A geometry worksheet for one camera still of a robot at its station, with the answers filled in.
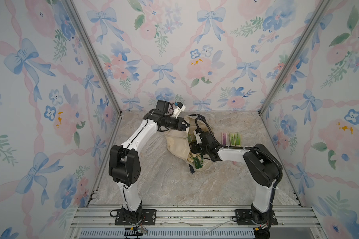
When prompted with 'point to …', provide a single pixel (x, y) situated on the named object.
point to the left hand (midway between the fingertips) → (190, 125)
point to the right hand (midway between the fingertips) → (191, 144)
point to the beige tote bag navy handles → (178, 142)
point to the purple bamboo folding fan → (224, 138)
